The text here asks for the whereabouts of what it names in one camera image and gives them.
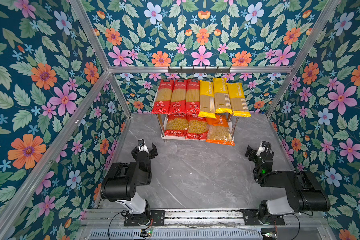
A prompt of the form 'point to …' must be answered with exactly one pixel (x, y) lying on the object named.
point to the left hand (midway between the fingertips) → (145, 141)
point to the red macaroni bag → (197, 127)
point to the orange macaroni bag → (218, 131)
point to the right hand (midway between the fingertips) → (257, 147)
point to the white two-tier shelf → (233, 123)
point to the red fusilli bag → (177, 125)
